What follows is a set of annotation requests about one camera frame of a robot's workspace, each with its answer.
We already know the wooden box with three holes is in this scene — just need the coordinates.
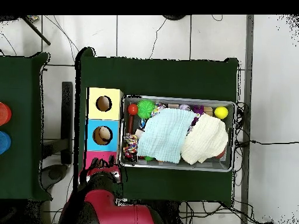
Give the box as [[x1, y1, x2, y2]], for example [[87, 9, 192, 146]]
[[83, 86, 124, 170]]

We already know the clear mesh bin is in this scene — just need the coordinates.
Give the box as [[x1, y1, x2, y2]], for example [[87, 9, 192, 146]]
[[119, 94, 237, 173]]

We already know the grey stand foot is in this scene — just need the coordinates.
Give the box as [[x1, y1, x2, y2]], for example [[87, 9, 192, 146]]
[[40, 163, 69, 190]]

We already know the black flat panel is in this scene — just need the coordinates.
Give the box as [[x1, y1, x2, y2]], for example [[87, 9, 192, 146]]
[[60, 81, 74, 165]]

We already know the orange red ball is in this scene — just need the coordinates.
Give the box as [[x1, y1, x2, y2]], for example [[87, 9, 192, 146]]
[[127, 103, 139, 116]]

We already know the light blue waffle cloth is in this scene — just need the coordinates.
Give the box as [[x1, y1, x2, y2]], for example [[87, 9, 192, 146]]
[[137, 107, 196, 164]]

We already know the green spiky ball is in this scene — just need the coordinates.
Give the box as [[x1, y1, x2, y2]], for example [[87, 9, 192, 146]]
[[136, 99, 156, 120]]

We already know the green cloth on side table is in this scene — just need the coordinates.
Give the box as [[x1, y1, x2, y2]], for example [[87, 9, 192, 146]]
[[0, 52, 53, 202]]

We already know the blue round disc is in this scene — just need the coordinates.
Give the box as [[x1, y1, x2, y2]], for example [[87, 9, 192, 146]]
[[0, 131, 12, 155]]

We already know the cream waffle cloth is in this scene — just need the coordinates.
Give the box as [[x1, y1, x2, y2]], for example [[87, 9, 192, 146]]
[[180, 113, 229, 166]]

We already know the dark green tablecloth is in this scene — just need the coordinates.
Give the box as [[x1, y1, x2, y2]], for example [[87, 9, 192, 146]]
[[74, 46, 240, 207]]

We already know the purple monster toy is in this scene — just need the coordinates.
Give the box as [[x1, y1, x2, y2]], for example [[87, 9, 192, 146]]
[[191, 104, 205, 127]]

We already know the red round disc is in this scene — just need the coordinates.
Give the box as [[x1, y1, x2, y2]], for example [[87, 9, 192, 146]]
[[0, 101, 12, 127]]

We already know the yellow ball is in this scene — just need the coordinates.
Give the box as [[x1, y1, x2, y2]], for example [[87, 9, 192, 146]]
[[214, 106, 229, 120]]

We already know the black rod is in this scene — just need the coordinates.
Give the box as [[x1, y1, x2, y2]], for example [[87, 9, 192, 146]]
[[22, 16, 51, 46]]

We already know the black round object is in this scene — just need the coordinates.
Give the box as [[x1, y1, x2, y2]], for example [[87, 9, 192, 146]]
[[162, 15, 187, 21]]

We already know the colourful rope toy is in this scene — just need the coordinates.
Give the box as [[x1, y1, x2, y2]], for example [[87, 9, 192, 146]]
[[122, 133, 140, 162]]

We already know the black power cable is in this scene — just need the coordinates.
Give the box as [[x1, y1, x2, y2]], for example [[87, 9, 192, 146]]
[[235, 139, 299, 147]]

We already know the grey metal rail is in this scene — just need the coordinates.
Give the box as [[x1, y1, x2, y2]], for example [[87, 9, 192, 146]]
[[240, 15, 255, 224]]

